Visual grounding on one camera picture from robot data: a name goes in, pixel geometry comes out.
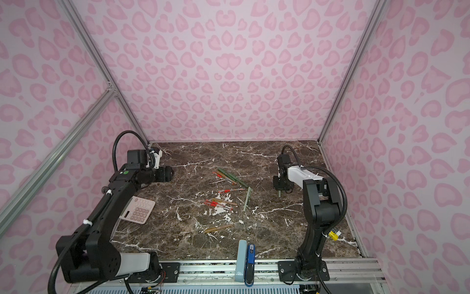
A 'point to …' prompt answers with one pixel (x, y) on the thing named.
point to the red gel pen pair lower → (221, 206)
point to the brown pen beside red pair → (224, 201)
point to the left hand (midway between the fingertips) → (166, 169)
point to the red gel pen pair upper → (216, 203)
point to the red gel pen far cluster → (220, 176)
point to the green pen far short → (241, 182)
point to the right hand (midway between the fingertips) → (281, 185)
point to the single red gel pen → (226, 190)
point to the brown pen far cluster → (226, 177)
